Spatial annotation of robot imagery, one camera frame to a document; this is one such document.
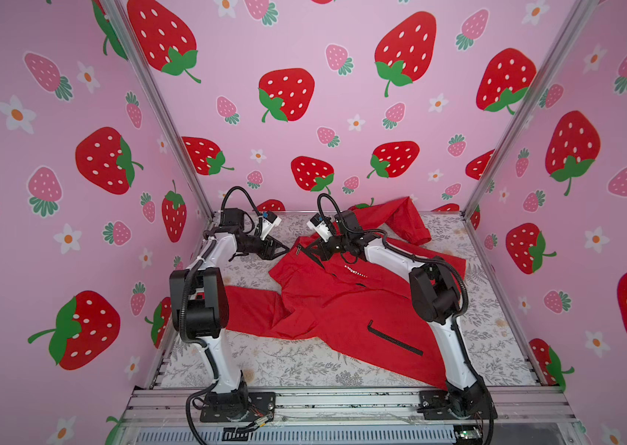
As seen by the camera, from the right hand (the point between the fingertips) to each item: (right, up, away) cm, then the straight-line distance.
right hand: (302, 251), depth 93 cm
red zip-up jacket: (+17, -14, +1) cm, 22 cm away
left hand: (-6, +2, 0) cm, 7 cm away
